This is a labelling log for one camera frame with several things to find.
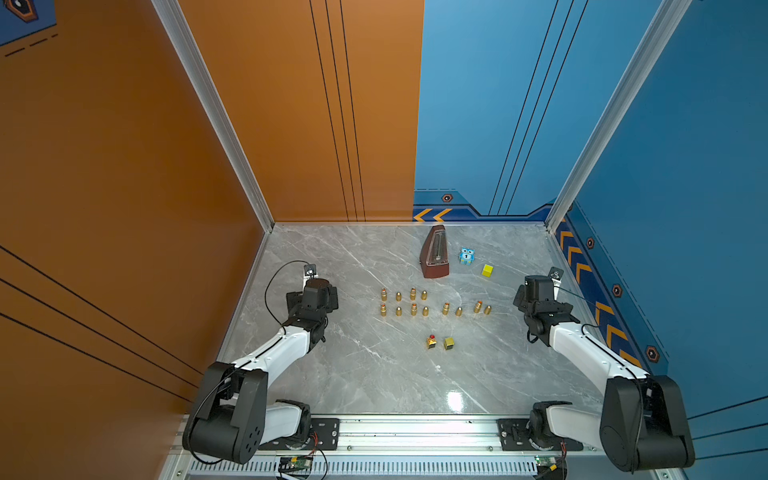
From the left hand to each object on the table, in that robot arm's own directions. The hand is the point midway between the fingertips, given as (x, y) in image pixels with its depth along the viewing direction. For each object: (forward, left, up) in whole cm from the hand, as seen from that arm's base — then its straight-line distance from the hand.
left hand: (313, 287), depth 91 cm
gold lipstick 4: (-3, -41, -6) cm, 42 cm away
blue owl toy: (+19, -51, -8) cm, 55 cm away
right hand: (-3, -68, 0) cm, 68 cm away
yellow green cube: (+12, -57, -7) cm, 59 cm away
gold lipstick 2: (-4, -21, -7) cm, 23 cm away
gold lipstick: (+2, -31, -7) cm, 32 cm away
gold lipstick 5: (-3, -51, -6) cm, 52 cm away
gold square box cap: (-14, -41, -7) cm, 44 cm away
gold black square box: (-14, -36, -6) cm, 39 cm away
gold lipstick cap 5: (-3, -55, -8) cm, 55 cm away
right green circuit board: (-41, -62, -12) cm, 76 cm away
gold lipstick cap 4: (-3, -45, -8) cm, 46 cm away
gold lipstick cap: (+2, -26, -7) cm, 27 cm away
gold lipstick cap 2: (+2, -35, -7) cm, 36 cm away
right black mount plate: (-37, -55, -8) cm, 67 cm away
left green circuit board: (-43, -2, -11) cm, 44 cm away
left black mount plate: (-36, -9, -8) cm, 38 cm away
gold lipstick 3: (-4, -31, -6) cm, 32 cm away
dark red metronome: (+14, -38, -1) cm, 41 cm away
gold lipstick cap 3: (-3, -35, -8) cm, 36 cm away
